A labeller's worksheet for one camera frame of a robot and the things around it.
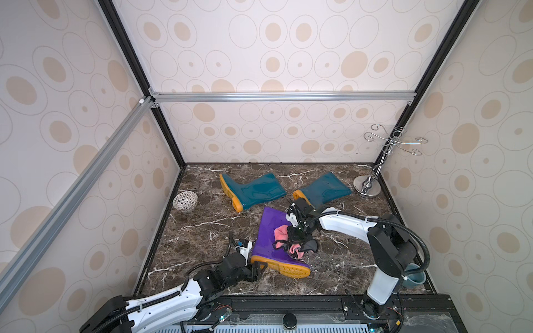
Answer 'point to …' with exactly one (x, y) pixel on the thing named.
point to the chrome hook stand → (369, 184)
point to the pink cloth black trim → (297, 248)
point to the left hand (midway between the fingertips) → (266, 267)
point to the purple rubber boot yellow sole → (265, 252)
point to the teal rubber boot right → (322, 190)
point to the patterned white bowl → (185, 200)
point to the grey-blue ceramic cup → (413, 279)
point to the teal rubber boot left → (243, 195)
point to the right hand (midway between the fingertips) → (295, 236)
